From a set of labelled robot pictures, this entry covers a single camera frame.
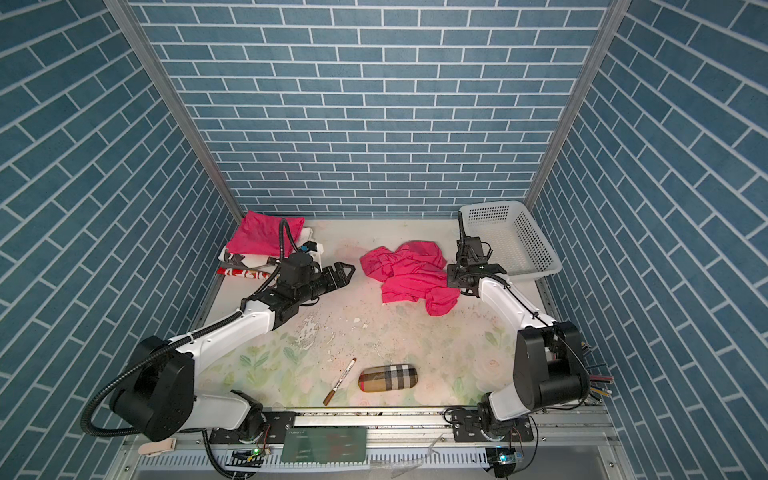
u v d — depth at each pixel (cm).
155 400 42
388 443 72
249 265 99
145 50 75
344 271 78
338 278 77
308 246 77
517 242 114
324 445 70
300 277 67
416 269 98
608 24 72
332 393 79
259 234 105
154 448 69
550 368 44
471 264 69
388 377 79
